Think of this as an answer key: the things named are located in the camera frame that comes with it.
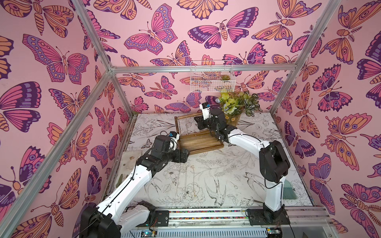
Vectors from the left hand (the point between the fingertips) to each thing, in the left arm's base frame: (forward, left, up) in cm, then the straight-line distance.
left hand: (183, 150), depth 80 cm
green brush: (-16, -58, -17) cm, 62 cm away
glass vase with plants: (+33, -32, +4) cm, 46 cm away
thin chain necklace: (-18, -6, -17) cm, 26 cm away
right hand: (+21, -7, +6) cm, 22 cm away
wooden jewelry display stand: (+20, -4, -17) cm, 27 cm away
